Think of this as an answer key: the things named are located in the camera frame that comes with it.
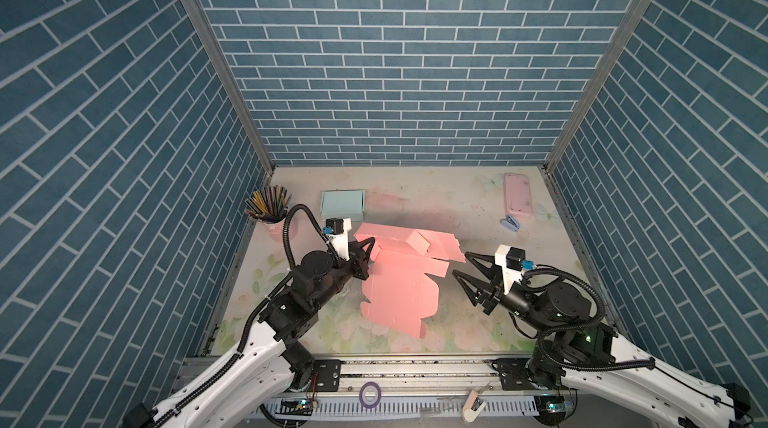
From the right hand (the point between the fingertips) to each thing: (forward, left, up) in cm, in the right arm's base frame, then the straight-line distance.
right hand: (457, 261), depth 62 cm
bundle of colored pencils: (+24, +56, -16) cm, 63 cm away
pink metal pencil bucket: (+17, +52, -20) cm, 58 cm away
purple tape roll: (-24, +19, -29) cm, 42 cm away
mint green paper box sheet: (+33, +36, -26) cm, 55 cm away
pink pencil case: (+45, -28, -29) cm, 61 cm away
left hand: (+7, +18, -5) cm, 20 cm away
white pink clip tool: (-23, -5, -27) cm, 36 cm away
